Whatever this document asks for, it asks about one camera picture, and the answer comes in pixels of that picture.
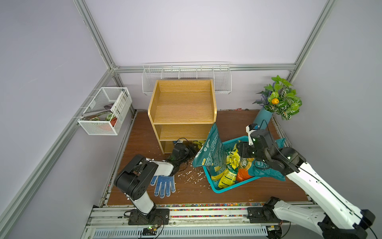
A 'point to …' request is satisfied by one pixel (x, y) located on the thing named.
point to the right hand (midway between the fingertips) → (240, 144)
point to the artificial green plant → (278, 97)
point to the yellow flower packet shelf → (228, 179)
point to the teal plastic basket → (230, 146)
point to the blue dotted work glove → (163, 182)
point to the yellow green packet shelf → (233, 158)
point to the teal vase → (262, 118)
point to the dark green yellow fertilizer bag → (212, 155)
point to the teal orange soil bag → (251, 171)
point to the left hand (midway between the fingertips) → (197, 148)
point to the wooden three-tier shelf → (182, 110)
